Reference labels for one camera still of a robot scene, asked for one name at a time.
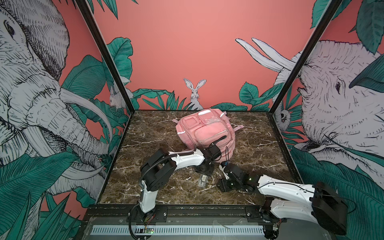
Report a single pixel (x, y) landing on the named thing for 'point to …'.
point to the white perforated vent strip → (124, 230)
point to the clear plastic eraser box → (202, 180)
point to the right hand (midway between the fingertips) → (219, 183)
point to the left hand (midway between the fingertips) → (209, 171)
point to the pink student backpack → (199, 128)
